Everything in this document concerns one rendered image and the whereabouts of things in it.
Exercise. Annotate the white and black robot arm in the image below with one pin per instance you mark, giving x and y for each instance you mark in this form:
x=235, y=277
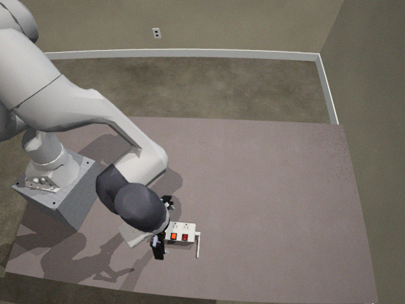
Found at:
x=25, y=74

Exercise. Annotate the white power strip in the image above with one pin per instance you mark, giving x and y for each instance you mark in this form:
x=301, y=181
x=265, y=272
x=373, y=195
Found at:
x=183, y=232

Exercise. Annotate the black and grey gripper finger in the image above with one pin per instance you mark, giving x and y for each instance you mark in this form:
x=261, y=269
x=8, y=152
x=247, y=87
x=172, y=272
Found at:
x=165, y=199
x=158, y=249

